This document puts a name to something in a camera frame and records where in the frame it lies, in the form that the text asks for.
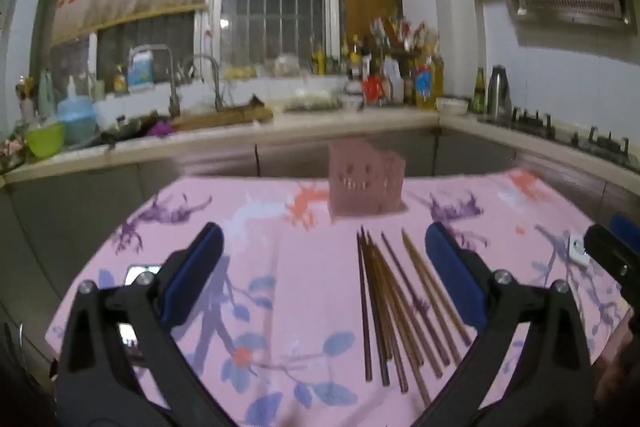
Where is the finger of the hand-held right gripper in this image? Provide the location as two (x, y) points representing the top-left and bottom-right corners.
(611, 213), (640, 254)
(584, 223), (634, 282)

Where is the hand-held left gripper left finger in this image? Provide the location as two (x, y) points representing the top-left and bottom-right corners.
(56, 222), (236, 427)

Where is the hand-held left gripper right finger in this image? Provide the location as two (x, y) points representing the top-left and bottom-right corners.
(395, 221), (597, 427)

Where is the bundle of wooden chopsticks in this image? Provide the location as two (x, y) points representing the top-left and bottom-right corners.
(356, 227), (473, 405)

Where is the pink perforated utensil holder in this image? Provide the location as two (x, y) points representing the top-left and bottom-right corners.
(327, 141), (407, 220)

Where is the person's right forearm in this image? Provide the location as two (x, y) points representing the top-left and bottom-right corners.
(597, 309), (640, 413)

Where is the white power adapter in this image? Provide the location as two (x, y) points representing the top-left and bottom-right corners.
(564, 232), (591, 267)

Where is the smartphone with lit screen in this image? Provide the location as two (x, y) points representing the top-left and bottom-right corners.
(117, 263), (166, 350)

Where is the pink floral tablecloth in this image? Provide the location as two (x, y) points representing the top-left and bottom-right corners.
(45, 169), (632, 427)

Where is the black gas stove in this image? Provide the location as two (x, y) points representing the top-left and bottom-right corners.
(480, 107), (640, 168)

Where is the purple cloth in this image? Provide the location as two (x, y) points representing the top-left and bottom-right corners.
(145, 119), (174, 138)

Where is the flat wooden chopping board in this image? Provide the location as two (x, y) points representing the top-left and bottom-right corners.
(172, 104), (274, 130)

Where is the white ceramic bowl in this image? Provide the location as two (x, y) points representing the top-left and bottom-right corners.
(436, 97), (470, 116)

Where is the tall steel faucet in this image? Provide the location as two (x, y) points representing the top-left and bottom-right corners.
(150, 44), (182, 118)

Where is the steel thermos jug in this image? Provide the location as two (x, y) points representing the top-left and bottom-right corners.
(486, 65), (513, 120)

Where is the green glass bottle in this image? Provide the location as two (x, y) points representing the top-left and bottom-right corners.
(472, 67), (487, 114)

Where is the kitchen counter with cabinets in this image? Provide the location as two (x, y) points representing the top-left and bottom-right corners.
(0, 104), (640, 258)

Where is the yellow cooking oil bottle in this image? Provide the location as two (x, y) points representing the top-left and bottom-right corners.
(415, 54), (445, 110)

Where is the curved steel faucet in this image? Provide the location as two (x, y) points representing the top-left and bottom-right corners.
(182, 53), (224, 110)

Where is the blue lidded plastic container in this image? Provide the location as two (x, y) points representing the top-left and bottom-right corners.
(56, 96), (97, 145)

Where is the green plastic bowl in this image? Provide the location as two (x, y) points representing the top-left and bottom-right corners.
(25, 123), (66, 159)

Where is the white food container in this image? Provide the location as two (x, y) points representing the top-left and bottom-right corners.
(284, 89), (336, 112)

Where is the row of condiment bottles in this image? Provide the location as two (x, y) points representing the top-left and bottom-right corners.
(310, 14), (446, 110)

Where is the white jug with blue label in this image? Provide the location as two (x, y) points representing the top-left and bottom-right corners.
(127, 47), (154, 92)

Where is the pale green bottle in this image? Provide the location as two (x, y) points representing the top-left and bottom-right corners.
(39, 69), (55, 118)

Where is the hanging wooden cutting board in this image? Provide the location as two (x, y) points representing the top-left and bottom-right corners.
(341, 0), (398, 52)

